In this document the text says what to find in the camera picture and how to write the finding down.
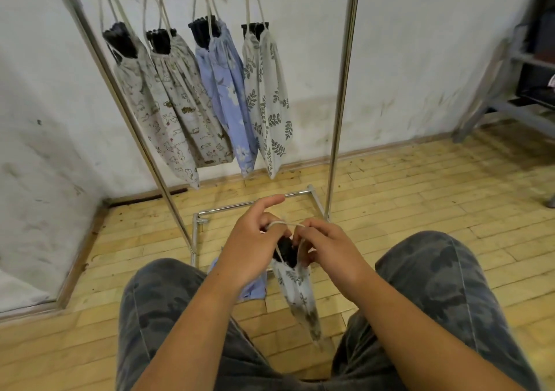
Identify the person's left forearm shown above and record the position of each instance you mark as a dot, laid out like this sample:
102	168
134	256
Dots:
186	343

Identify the chrome clothes rack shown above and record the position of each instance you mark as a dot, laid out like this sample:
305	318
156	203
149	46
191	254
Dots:
342	100

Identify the person's right forearm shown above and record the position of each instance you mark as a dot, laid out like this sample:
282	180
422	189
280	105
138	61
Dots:
425	343

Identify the black baseboard strip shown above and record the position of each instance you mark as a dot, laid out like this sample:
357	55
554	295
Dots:
147	196

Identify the blue floral bag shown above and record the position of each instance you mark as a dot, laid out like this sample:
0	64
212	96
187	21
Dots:
256	288

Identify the grey metal furniture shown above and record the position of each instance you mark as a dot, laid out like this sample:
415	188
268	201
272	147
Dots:
507	100

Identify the person's left hand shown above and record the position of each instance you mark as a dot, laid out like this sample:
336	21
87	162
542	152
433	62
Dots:
247	252

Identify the person's right hand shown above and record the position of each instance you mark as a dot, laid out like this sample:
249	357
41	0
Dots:
338	256

